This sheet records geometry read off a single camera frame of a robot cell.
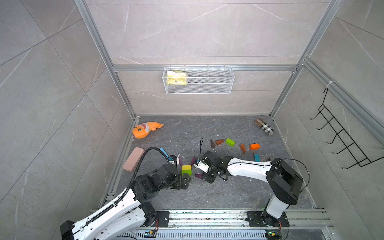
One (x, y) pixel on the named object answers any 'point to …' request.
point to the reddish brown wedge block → (219, 142)
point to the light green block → (230, 142)
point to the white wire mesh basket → (195, 80)
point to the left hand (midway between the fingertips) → (184, 176)
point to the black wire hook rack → (336, 129)
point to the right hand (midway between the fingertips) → (205, 174)
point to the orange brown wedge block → (242, 146)
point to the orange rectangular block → (255, 146)
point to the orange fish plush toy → (142, 130)
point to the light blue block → (163, 150)
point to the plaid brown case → (264, 126)
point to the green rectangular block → (186, 171)
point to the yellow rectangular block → (186, 167)
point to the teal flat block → (257, 157)
